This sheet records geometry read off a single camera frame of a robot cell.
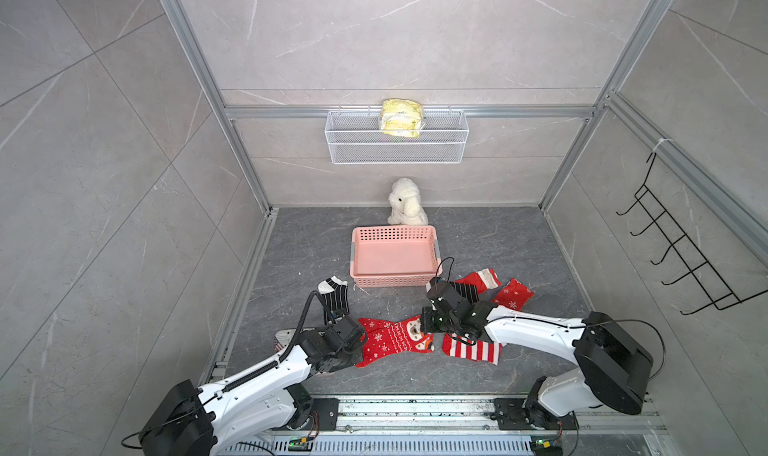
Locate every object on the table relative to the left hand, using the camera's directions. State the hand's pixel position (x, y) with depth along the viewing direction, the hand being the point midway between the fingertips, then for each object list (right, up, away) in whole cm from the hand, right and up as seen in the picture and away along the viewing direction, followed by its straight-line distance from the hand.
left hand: (362, 349), depth 82 cm
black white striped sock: (-10, +12, +13) cm, 20 cm away
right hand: (+17, +7, +3) cm, 18 cm away
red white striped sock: (+33, 0, -1) cm, 33 cm away
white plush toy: (+13, +41, +13) cm, 45 cm away
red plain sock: (+39, +17, +15) cm, 45 cm away
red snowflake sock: (+47, +13, +10) cm, 50 cm away
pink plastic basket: (+11, +24, +22) cm, 35 cm away
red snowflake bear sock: (+6, +3, +1) cm, 7 cm away
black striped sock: (+33, +14, +11) cm, 37 cm away
